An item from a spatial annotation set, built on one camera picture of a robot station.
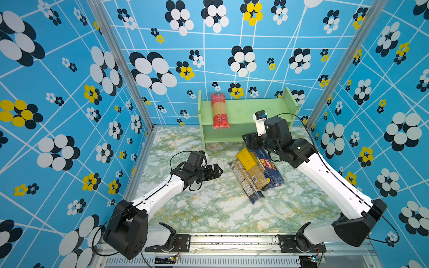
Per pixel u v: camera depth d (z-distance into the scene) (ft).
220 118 2.65
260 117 1.96
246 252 2.38
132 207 1.42
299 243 2.14
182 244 2.41
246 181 2.96
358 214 1.28
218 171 2.47
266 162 3.15
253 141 2.04
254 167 3.07
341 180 1.39
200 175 2.31
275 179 2.93
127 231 1.34
